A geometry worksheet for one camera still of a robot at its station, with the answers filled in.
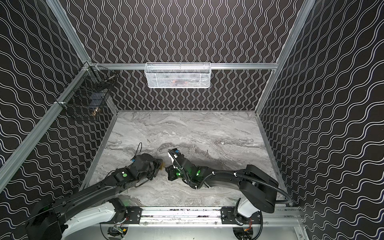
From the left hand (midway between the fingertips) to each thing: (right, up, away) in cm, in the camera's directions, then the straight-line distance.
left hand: (167, 163), depth 79 cm
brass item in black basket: (-41, +27, +3) cm, 49 cm away
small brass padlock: (-3, -1, +2) cm, 4 cm away
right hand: (-1, -4, +1) cm, 4 cm away
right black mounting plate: (+31, -25, -6) cm, 40 cm away
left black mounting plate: (-16, -25, -3) cm, 30 cm away
